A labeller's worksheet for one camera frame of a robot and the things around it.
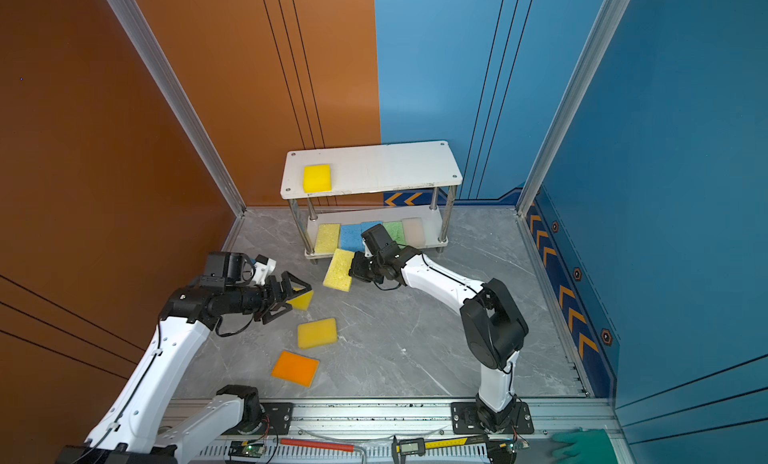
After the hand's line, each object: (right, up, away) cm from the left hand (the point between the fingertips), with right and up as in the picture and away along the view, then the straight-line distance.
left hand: (302, 293), depth 72 cm
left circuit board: (-14, -37, -1) cm, 40 cm away
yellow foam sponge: (0, -14, +14) cm, 20 cm away
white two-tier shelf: (+8, +32, +11) cm, 35 cm away
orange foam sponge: (-5, -22, +8) cm, 24 cm away
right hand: (+8, +3, +12) cm, 15 cm away
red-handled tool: (+4, -36, -1) cm, 36 cm away
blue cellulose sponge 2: (+12, +17, +33) cm, 39 cm away
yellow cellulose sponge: (+6, +3, +13) cm, 14 cm away
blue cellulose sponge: (+8, +13, +30) cm, 33 cm away
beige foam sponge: (+29, +15, +29) cm, 44 cm away
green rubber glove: (+67, -35, -4) cm, 76 cm away
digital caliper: (+28, -35, -3) cm, 45 cm away
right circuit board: (+50, -36, -2) cm, 62 cm away
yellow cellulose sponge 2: (0, +13, +28) cm, 31 cm away
